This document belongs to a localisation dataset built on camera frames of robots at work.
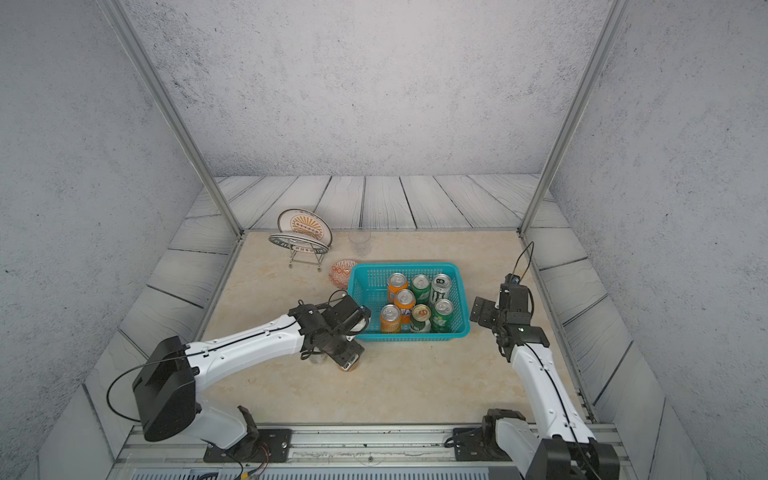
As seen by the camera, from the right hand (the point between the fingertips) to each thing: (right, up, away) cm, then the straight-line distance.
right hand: (496, 307), depth 83 cm
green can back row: (-20, +5, +8) cm, 22 cm away
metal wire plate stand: (-60, +15, +27) cm, 68 cm away
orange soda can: (-38, -12, -11) cm, 42 cm away
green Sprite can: (-15, -3, +2) cm, 15 cm away
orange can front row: (-29, -4, +1) cm, 30 cm away
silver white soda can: (-45, -8, -17) cm, 49 cm away
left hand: (-39, -12, -2) cm, 41 cm away
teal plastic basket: (-37, +4, +18) cm, 41 cm away
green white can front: (-21, -4, +1) cm, 21 cm away
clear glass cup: (-40, +19, +28) cm, 52 cm away
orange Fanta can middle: (-25, +1, +5) cm, 26 cm away
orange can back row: (-28, +6, +8) cm, 29 cm away
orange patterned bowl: (-47, +8, +21) cm, 52 cm away
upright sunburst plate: (-61, +25, +21) cm, 69 cm away
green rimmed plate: (-59, +18, +15) cm, 64 cm away
